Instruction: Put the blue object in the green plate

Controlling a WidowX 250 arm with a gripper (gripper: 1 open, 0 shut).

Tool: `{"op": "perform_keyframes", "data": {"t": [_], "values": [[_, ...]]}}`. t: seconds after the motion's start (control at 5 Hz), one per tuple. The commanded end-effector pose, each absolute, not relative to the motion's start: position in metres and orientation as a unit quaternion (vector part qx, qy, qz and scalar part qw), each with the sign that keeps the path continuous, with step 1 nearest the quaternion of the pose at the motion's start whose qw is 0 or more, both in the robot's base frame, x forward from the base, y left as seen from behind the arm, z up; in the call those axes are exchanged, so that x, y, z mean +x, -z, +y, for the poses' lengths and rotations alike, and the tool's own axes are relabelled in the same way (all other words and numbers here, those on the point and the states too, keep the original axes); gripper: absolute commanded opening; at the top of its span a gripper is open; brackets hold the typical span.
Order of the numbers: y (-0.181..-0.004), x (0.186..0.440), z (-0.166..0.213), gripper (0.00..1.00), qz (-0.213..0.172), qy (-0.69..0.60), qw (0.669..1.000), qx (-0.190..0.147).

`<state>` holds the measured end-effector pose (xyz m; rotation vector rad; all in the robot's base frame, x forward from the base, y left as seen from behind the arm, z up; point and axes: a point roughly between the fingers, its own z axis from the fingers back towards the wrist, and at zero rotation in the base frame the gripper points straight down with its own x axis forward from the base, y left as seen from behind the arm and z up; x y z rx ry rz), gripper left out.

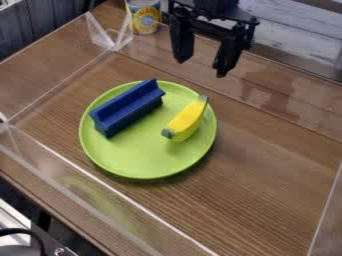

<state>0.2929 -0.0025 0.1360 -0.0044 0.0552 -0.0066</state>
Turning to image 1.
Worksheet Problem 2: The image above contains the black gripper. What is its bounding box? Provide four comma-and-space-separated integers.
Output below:
168, 0, 259, 78

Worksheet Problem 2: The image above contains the green round plate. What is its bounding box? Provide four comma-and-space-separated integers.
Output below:
79, 80, 217, 180

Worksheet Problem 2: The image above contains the clear acrylic enclosure wall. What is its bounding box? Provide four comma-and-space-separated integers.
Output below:
0, 7, 342, 256

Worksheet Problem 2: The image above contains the blue L-shaped block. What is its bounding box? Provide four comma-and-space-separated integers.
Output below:
89, 79, 165, 138

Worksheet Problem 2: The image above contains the yellow labelled tin can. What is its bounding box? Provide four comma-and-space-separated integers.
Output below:
125, 0, 161, 35

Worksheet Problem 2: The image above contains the yellow toy banana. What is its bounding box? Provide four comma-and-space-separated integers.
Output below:
161, 95, 208, 142

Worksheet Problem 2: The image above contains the black cable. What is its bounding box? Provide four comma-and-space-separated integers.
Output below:
0, 227, 46, 256

